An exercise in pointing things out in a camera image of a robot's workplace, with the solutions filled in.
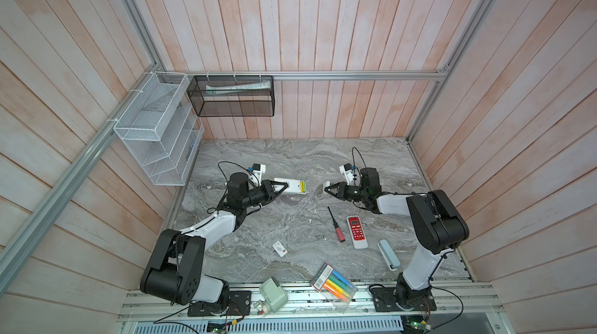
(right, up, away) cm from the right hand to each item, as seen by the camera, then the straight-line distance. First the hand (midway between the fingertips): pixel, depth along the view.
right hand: (326, 189), depth 93 cm
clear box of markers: (0, -31, -17) cm, 35 cm away
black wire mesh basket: (-41, +42, +11) cm, 60 cm away
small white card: (-18, -21, -10) cm, 29 cm away
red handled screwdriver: (+4, -15, -5) cm, 17 cm away
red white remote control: (+11, -16, -6) cm, 20 cm away
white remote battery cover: (0, +2, 0) cm, 2 cm away
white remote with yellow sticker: (-13, +2, -10) cm, 17 cm away
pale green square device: (-20, -31, -22) cm, 42 cm away
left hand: (-15, +1, -12) cm, 19 cm away
